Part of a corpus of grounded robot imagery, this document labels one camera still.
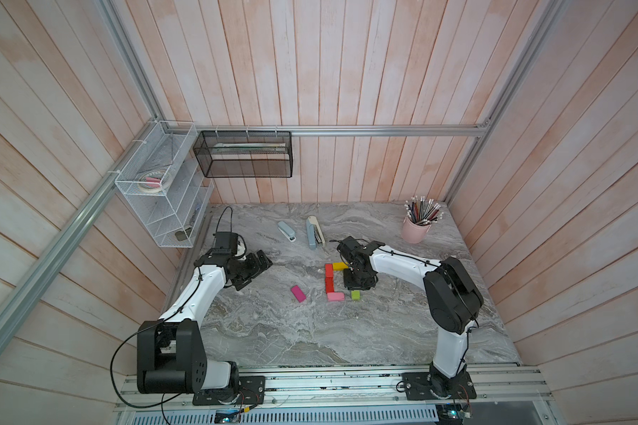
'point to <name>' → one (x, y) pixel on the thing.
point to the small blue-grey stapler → (287, 231)
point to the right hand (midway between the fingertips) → (351, 285)
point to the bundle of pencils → (422, 212)
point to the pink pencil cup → (412, 232)
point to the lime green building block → (355, 295)
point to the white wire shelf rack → (172, 217)
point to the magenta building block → (298, 293)
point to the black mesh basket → (245, 153)
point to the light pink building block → (335, 296)
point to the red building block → (329, 278)
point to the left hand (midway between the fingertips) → (263, 272)
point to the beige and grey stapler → (315, 233)
